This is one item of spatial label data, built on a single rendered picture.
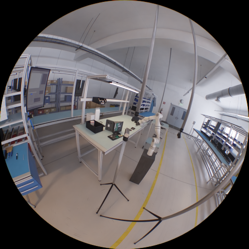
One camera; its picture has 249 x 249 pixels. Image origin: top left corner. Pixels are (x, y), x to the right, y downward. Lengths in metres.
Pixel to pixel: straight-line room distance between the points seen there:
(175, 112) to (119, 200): 7.41
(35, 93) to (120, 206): 2.13
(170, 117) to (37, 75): 8.04
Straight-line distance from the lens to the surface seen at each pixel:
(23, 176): 1.16
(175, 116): 7.84
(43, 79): 1.20
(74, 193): 1.84
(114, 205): 1.74
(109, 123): 1.49
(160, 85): 8.00
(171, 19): 2.46
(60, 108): 4.61
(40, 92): 1.22
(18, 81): 2.62
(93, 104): 4.88
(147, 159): 1.42
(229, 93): 3.98
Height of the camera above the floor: 1.69
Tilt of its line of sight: 20 degrees down
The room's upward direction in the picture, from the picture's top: 13 degrees clockwise
